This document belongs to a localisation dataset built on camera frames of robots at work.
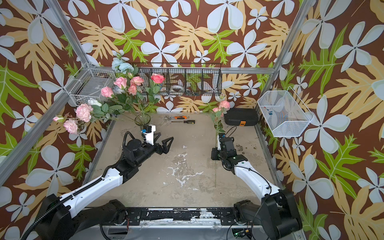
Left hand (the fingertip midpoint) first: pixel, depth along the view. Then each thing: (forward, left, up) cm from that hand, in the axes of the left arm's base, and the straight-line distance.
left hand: (167, 134), depth 75 cm
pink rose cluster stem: (+19, -29, -3) cm, 35 cm away
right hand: (0, -25, -16) cm, 30 cm away
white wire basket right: (+15, -66, 0) cm, 68 cm away
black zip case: (+34, -52, -23) cm, 66 cm away
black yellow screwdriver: (+31, -8, -26) cm, 41 cm away
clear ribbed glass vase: (+16, +18, -8) cm, 26 cm away
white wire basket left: (+29, +49, +8) cm, 57 cm away
